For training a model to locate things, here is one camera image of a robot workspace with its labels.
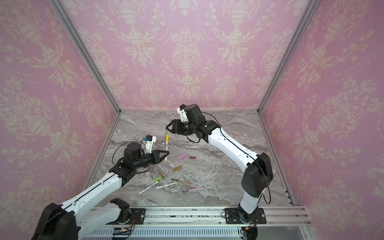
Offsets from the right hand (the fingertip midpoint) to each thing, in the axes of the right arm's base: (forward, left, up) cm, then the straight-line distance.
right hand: (169, 128), depth 75 cm
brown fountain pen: (-17, -4, -28) cm, 33 cm away
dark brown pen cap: (-2, -11, -28) cm, 30 cm away
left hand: (-9, +1, -10) cm, 14 cm away
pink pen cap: (-2, -4, -27) cm, 27 cm away
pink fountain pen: (-22, -10, -28) cm, 37 cm away
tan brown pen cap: (-10, -1, -27) cm, 29 cm away
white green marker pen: (-19, +4, -27) cm, 34 cm away
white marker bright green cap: (-17, +10, -27) cm, 34 cm away
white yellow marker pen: (-3, +2, -8) cm, 9 cm away
